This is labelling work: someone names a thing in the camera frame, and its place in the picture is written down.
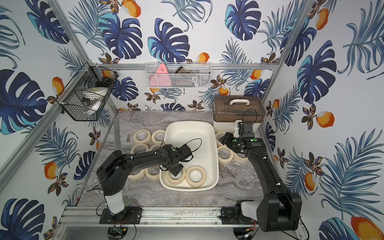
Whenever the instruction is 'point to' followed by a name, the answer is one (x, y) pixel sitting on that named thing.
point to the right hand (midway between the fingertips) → (224, 140)
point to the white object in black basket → (93, 96)
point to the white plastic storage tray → (203, 137)
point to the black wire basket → (90, 75)
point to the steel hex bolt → (128, 138)
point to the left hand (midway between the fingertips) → (174, 167)
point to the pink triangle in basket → (161, 78)
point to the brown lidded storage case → (238, 109)
